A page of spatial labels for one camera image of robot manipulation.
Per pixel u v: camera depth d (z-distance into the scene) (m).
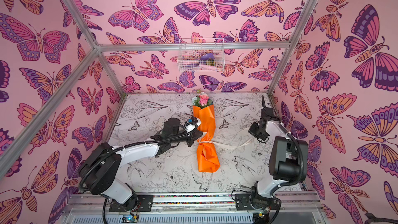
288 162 0.46
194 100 1.10
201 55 0.95
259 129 0.79
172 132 0.68
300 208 0.72
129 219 0.72
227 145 0.93
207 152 0.83
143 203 0.74
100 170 0.44
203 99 1.05
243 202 0.73
